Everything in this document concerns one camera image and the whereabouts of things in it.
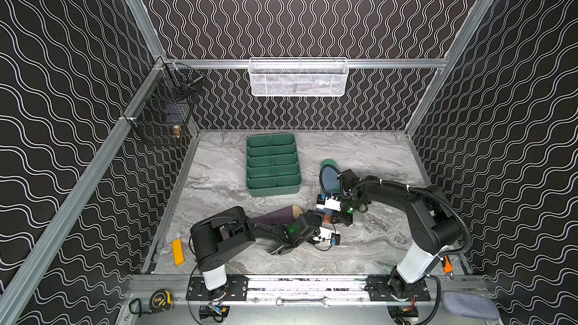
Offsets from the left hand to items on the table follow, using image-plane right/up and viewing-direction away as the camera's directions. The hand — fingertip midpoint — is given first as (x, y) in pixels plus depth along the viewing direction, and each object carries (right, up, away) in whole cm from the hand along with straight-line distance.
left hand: (329, 220), depth 84 cm
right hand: (+4, -2, +7) cm, 9 cm away
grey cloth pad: (+41, -22, -15) cm, 49 cm away
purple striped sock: (-18, 0, +8) cm, 19 cm away
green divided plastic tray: (-22, +20, +15) cm, 33 cm away
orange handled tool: (+40, -14, -6) cm, 43 cm away
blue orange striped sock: (0, +17, -1) cm, 17 cm away
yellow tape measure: (-55, -21, -14) cm, 60 cm away
